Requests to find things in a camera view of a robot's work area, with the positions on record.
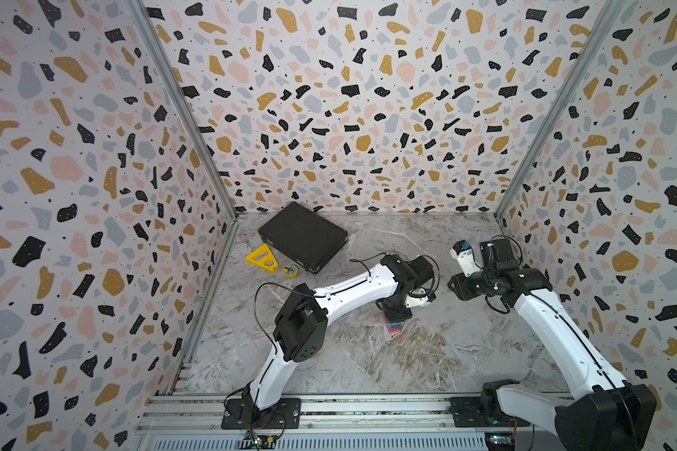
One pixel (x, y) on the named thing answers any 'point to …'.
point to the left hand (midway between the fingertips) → (398, 313)
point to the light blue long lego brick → (395, 325)
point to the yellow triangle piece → (263, 257)
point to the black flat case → (303, 236)
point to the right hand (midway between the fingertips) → (457, 281)
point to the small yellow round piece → (291, 271)
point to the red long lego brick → (392, 329)
